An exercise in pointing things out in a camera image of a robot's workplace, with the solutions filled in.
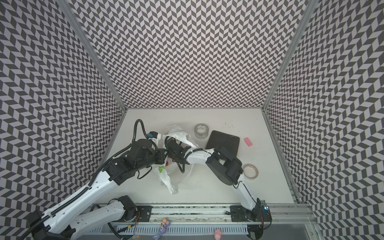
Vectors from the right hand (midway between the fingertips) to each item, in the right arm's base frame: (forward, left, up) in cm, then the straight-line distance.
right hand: (167, 155), depth 93 cm
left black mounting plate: (-31, +8, +1) cm, 32 cm away
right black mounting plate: (-33, -48, +6) cm, 58 cm away
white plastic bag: (-8, -6, -1) cm, 10 cm away
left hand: (-8, -6, +19) cm, 21 cm away
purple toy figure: (-36, -4, +3) cm, 36 cm away
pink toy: (-40, -28, 0) cm, 49 cm away
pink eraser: (+9, -53, -1) cm, 54 cm away
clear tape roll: (+18, -22, 0) cm, 29 cm away
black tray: (+11, -33, 0) cm, 35 cm away
